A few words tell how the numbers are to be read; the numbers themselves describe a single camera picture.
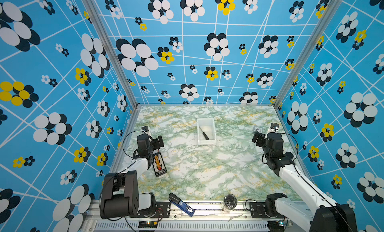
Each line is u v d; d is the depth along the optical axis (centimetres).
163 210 72
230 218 72
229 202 67
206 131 105
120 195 43
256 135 77
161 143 85
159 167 87
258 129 102
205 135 101
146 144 70
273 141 61
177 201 72
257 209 73
